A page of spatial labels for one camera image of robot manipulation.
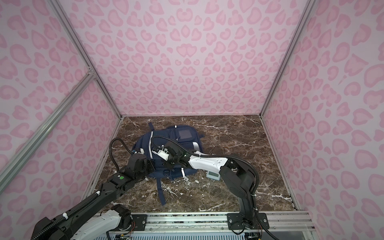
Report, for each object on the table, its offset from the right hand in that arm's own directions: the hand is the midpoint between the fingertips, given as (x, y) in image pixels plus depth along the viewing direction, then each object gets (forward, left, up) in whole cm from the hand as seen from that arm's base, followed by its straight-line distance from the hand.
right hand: (164, 157), depth 85 cm
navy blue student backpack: (-6, +1, -6) cm, 9 cm away
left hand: (-2, +4, +1) cm, 5 cm away
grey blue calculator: (-6, -28, -10) cm, 30 cm away
